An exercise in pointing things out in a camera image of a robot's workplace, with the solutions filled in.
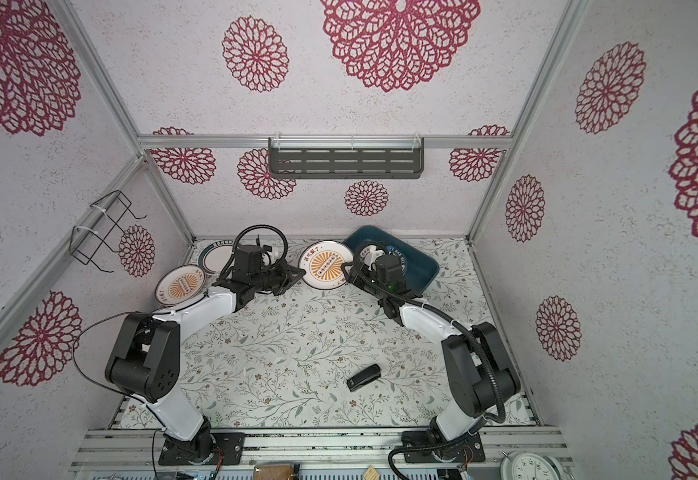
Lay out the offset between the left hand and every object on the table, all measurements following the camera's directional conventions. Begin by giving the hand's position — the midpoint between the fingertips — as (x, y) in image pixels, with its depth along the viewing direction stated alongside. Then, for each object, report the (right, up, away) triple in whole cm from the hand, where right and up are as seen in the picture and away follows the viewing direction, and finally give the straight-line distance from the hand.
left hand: (306, 274), depth 89 cm
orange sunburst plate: (-47, -4, +17) cm, 50 cm away
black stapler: (+17, -28, -8) cm, 34 cm away
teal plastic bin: (+37, +2, +17) cm, 41 cm away
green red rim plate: (-39, +7, +25) cm, 47 cm away
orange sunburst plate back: (+5, +3, +2) cm, 6 cm away
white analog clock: (+55, -43, -21) cm, 73 cm away
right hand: (+12, +3, -3) cm, 13 cm away
